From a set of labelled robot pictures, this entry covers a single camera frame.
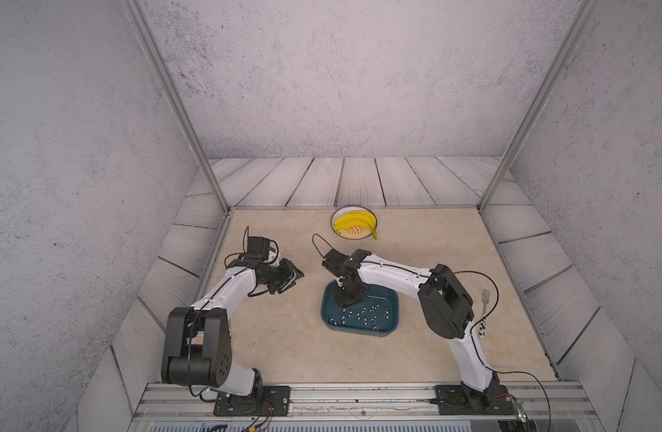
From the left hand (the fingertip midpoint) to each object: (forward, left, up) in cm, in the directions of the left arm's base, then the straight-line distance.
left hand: (304, 275), depth 88 cm
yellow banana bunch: (+30, -20, -5) cm, 36 cm away
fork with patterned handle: (-3, -62, -10) cm, 63 cm away
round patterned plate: (+25, -17, -9) cm, 32 cm away
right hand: (-7, -13, -8) cm, 17 cm away
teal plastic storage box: (-10, -24, -10) cm, 27 cm away
